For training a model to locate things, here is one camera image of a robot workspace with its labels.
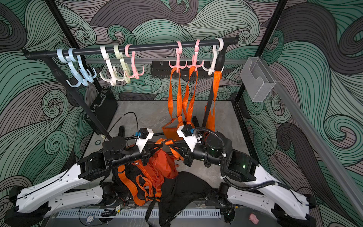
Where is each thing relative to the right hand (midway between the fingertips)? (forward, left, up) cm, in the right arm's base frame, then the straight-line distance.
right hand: (170, 145), depth 53 cm
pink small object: (-21, -38, -35) cm, 56 cm away
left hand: (+4, +4, -5) cm, 7 cm away
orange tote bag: (+25, +3, -25) cm, 35 cm away
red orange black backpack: (-4, +16, -34) cm, 38 cm away
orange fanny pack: (+24, -21, -15) cm, 35 cm away
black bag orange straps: (-9, -3, -34) cm, 35 cm away
